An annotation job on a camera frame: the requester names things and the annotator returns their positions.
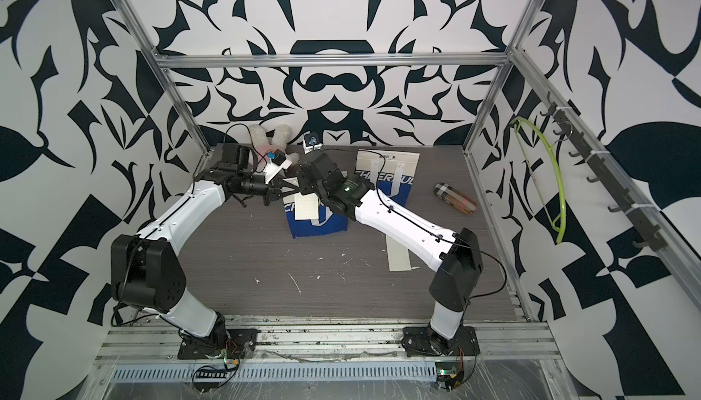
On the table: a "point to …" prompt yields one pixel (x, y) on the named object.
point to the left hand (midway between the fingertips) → (295, 184)
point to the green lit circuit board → (446, 373)
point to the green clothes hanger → (549, 213)
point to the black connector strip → (211, 373)
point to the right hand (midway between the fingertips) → (306, 164)
